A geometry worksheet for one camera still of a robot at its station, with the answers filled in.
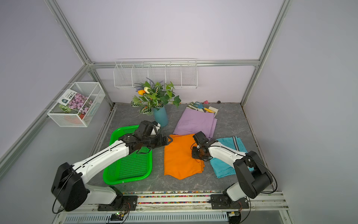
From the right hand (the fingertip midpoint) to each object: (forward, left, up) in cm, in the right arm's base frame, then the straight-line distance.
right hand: (194, 154), depth 90 cm
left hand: (+1, +16, +14) cm, 21 cm away
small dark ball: (+51, -25, -3) cm, 57 cm away
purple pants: (+26, 0, +2) cm, 26 cm away
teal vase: (+26, +23, +8) cm, 36 cm away
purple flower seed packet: (+16, +64, +32) cm, 73 cm away
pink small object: (+51, -13, -3) cm, 53 cm away
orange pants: (-5, +10, 0) cm, 11 cm away
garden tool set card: (+43, -6, -1) cm, 43 cm away
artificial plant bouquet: (+20, +24, +33) cm, 45 cm away
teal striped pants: (-11, -16, +3) cm, 19 cm away
